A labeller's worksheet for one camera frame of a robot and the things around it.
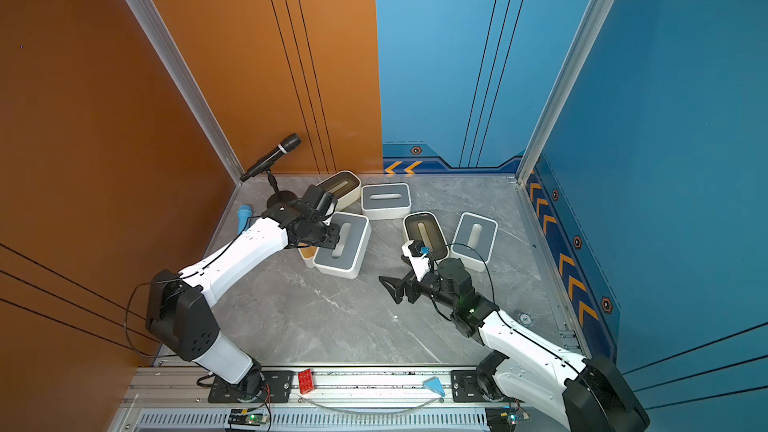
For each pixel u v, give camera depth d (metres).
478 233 1.00
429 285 0.67
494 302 0.60
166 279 0.44
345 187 1.09
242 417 0.72
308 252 0.91
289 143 0.94
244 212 1.06
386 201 1.08
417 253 0.66
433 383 0.73
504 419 0.70
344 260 0.80
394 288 0.68
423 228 0.97
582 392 0.41
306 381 0.74
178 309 0.43
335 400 0.73
